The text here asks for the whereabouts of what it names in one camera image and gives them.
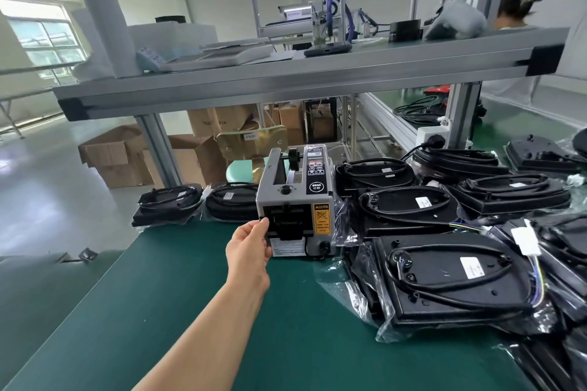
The black flat tray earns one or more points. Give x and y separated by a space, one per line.
171 19

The green round stool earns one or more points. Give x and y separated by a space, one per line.
243 172

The metal floor bracket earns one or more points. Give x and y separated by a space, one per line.
84 256

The finished bagged lamp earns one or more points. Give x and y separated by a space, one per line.
231 203
167 205

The black phone on shelf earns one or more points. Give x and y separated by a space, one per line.
328 50

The bagged black lamp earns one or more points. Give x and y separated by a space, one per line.
138 219

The group of bagged black lamps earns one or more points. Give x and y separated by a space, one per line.
459 258

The black cup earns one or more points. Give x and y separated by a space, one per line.
404 30

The white power socket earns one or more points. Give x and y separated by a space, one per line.
437 137

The grey barcode scanner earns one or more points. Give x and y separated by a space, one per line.
457 21

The grey tape dispenser machine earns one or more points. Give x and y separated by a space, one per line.
293 194

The person's left hand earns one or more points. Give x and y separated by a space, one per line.
249 253

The white handset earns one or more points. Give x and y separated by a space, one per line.
151 60

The white flat scale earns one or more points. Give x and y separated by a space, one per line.
220 58

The unbagged black lamps with cables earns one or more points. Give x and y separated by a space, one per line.
550 152

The window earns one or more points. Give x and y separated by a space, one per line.
46 47

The grey metal shelf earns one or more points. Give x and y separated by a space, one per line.
303 74

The white box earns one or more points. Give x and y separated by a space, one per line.
179 41

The person's left forearm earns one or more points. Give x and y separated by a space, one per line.
206 340

